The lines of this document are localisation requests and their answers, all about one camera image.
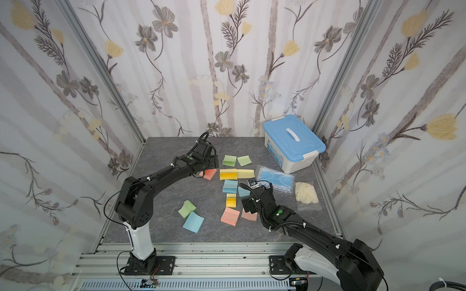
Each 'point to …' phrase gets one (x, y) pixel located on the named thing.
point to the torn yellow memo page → (245, 173)
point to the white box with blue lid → (293, 143)
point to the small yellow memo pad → (231, 200)
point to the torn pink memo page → (249, 216)
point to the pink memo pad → (230, 216)
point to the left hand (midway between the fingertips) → (213, 159)
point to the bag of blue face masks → (278, 181)
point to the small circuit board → (146, 284)
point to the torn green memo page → (244, 160)
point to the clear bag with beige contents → (305, 193)
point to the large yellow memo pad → (228, 174)
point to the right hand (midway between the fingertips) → (257, 191)
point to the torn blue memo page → (243, 192)
